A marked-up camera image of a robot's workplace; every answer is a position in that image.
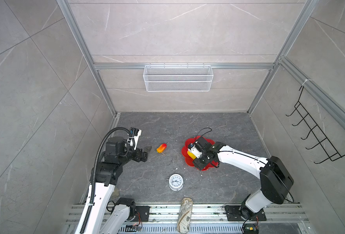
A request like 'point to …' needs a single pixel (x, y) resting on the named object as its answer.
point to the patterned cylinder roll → (185, 215)
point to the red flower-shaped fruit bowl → (189, 160)
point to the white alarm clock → (176, 182)
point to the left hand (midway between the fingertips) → (141, 141)
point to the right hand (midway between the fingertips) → (198, 160)
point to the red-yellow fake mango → (161, 148)
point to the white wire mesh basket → (176, 78)
